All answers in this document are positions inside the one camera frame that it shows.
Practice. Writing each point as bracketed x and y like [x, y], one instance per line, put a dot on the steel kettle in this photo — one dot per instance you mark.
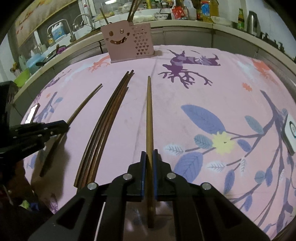
[253, 23]

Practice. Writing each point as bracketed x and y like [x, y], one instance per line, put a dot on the black smartphone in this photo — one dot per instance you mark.
[32, 112]

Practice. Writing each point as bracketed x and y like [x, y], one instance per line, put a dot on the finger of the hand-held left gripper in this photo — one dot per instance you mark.
[34, 137]
[55, 126]

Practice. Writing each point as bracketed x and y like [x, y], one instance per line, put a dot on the white square device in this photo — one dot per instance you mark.
[291, 132]

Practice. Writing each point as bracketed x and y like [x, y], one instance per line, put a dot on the white detergent jug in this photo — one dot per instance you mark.
[59, 32]

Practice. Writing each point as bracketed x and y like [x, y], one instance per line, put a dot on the pink smiley chopstick holder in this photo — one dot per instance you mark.
[126, 44]

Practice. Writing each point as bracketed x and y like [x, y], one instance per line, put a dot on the purple cloth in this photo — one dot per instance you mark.
[60, 49]

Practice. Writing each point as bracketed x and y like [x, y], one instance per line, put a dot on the blue patterned bowl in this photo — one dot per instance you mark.
[161, 16]

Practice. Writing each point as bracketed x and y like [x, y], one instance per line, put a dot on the light blue plastic container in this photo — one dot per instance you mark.
[34, 63]

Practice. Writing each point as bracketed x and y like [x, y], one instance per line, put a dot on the chrome faucet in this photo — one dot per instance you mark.
[69, 27]
[89, 19]

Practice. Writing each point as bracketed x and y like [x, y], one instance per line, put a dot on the red snack packet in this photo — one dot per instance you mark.
[178, 12]

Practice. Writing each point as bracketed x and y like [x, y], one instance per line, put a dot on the black gas stove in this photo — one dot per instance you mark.
[277, 44]

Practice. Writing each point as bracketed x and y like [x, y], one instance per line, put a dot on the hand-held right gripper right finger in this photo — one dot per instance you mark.
[155, 176]

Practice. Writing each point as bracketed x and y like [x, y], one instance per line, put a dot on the white bowl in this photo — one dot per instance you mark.
[220, 21]

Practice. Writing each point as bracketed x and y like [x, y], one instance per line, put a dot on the white plastic jug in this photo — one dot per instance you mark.
[190, 10]

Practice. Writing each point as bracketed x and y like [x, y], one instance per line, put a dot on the pink printed tablecloth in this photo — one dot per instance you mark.
[196, 111]

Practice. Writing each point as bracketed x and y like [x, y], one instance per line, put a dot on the brown wooden chopstick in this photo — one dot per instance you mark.
[88, 100]
[84, 102]
[130, 14]
[134, 9]
[104, 16]
[149, 115]

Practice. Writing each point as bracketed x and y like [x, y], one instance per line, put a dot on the yellow cooking oil bottle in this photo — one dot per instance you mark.
[209, 10]

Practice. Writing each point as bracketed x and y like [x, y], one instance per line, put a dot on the green plastic basin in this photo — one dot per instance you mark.
[22, 77]

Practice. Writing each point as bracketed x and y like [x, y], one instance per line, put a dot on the bundle of wooden chopsticks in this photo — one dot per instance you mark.
[105, 129]

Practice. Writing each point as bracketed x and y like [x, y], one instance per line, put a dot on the fruit wall poster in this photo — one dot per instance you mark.
[34, 16]

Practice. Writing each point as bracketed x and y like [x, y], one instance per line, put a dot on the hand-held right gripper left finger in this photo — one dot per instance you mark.
[143, 176]

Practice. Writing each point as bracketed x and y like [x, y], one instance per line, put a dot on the green sauce bottle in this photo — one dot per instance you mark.
[241, 19]

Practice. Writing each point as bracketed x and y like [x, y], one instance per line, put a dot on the black wok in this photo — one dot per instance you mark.
[49, 57]

